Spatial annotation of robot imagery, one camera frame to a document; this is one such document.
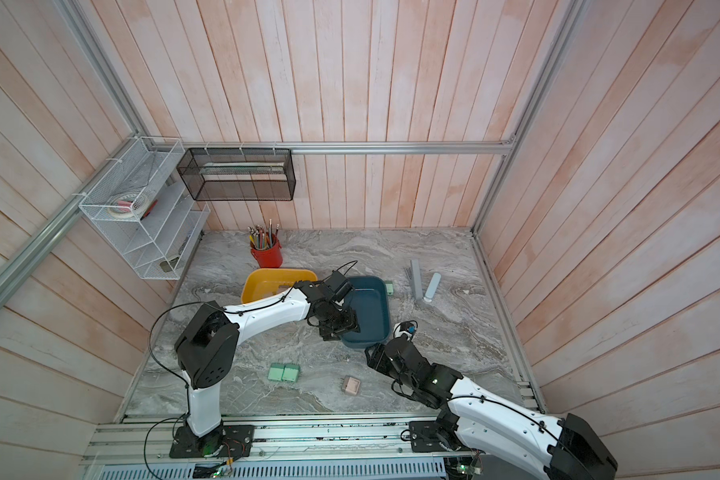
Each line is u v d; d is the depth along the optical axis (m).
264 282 1.02
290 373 0.83
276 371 0.84
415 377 0.61
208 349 0.48
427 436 0.70
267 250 1.02
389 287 1.00
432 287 1.00
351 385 0.80
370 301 1.03
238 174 1.04
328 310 0.73
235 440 0.73
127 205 0.74
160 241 0.80
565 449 0.42
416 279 0.98
